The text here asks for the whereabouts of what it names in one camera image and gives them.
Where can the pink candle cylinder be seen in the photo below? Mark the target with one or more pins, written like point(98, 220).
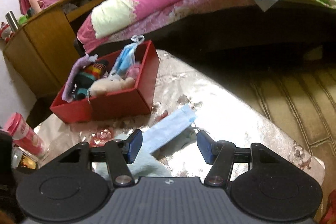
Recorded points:
point(35, 6)

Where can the wooden desk cabinet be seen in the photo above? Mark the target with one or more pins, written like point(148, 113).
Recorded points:
point(43, 51)

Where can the blue face mask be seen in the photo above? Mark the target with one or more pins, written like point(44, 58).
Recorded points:
point(177, 130)
point(126, 58)

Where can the red cardboard box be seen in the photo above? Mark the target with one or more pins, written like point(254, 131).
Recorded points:
point(123, 103)

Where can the steel thermos bottle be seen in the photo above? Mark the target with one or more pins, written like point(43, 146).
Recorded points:
point(12, 21)

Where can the purple fuzzy cloth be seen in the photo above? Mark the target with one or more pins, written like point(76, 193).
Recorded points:
point(80, 64)

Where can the beige plush toy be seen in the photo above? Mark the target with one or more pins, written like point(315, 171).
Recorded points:
point(104, 86)

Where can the dark bed frame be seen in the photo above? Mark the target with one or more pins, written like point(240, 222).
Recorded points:
point(287, 37)

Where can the pink lidded plastic cup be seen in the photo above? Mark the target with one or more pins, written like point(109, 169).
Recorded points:
point(24, 136)

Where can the red santa doll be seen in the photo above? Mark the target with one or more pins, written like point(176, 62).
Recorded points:
point(5, 32)

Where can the pink knitted scrunchie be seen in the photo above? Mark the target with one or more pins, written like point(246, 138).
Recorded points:
point(133, 71)

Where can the light blue towel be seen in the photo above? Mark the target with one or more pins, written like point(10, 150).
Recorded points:
point(159, 164)

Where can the green plush toy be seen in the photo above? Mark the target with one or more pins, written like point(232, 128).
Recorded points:
point(23, 19)

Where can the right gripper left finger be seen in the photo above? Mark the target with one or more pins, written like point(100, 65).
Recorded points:
point(121, 153)

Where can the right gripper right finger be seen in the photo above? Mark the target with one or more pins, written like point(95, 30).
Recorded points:
point(218, 154)

